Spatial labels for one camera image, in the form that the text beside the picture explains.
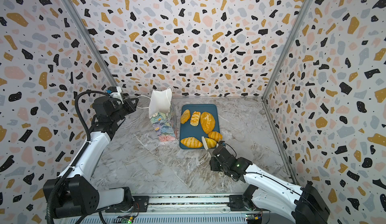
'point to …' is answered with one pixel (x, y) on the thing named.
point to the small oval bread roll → (185, 116)
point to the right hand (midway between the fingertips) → (210, 160)
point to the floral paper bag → (162, 115)
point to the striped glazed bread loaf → (195, 118)
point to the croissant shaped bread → (191, 142)
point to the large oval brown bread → (207, 122)
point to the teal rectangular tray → (186, 130)
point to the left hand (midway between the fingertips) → (137, 96)
